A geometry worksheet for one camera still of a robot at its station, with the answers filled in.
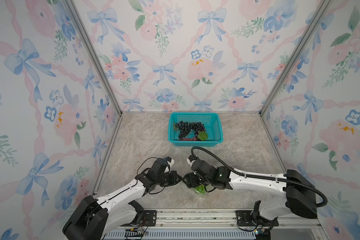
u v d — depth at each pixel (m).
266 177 0.47
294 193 0.41
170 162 0.79
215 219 0.75
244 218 0.73
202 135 1.00
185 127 1.00
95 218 0.40
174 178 0.72
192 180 0.69
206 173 0.60
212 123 1.10
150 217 0.75
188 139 1.00
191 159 0.72
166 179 0.71
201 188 0.66
